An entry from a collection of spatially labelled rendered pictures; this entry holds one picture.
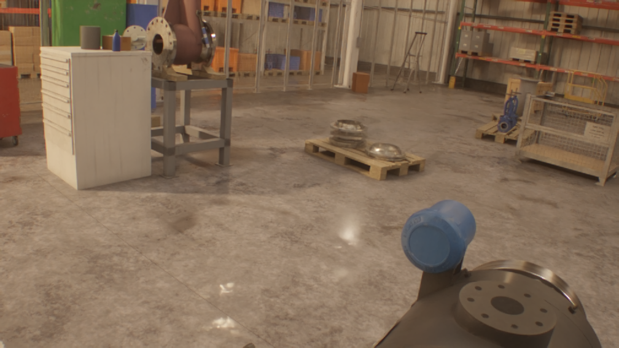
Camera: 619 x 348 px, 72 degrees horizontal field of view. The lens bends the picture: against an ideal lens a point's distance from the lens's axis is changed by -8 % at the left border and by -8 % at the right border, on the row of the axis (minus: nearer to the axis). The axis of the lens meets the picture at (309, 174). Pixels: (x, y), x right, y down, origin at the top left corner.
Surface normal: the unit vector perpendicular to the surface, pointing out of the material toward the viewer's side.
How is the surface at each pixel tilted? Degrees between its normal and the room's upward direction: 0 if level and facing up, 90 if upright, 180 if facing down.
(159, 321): 0
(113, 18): 90
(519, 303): 0
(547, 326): 0
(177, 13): 83
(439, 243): 90
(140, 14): 90
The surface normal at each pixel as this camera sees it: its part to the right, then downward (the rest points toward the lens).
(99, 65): 0.75, 0.26
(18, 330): 0.09, -0.95
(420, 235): -0.57, 0.20
